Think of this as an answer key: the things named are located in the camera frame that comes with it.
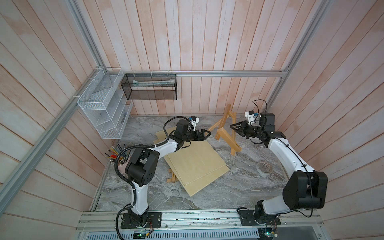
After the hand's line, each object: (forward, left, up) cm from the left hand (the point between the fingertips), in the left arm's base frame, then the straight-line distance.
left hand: (206, 135), depth 90 cm
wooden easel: (-14, -4, +19) cm, 23 cm away
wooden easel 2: (-24, +19, -8) cm, 32 cm away
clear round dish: (-15, -37, -15) cm, 43 cm away
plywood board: (-12, +5, -10) cm, 16 cm away
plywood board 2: (-29, +8, -8) cm, 31 cm away
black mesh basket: (+35, +38, +11) cm, 53 cm away
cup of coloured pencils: (-12, +55, -1) cm, 56 cm away
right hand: (0, -13, +9) cm, 16 cm away
